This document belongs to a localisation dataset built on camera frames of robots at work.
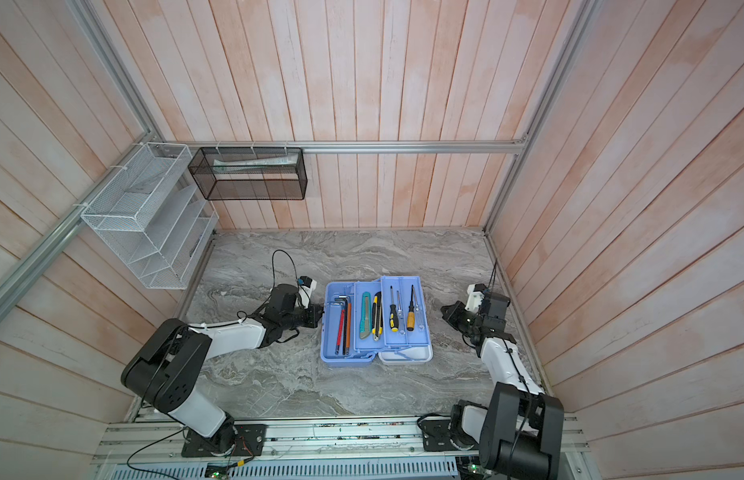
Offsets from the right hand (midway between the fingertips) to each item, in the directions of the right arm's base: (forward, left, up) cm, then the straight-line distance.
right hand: (443, 306), depth 88 cm
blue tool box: (-5, +25, 0) cm, 26 cm away
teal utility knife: (-3, +23, 0) cm, 23 cm away
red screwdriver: (-5, +32, -8) cm, 33 cm away
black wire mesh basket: (+43, +66, +17) cm, 80 cm away
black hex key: (+6, +31, -8) cm, 32 cm away
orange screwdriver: (-4, +29, -8) cm, 30 cm away
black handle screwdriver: (-5, +15, +3) cm, 17 cm away
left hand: (-2, +36, -4) cm, 36 cm away
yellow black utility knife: (-4, +20, 0) cm, 20 cm away
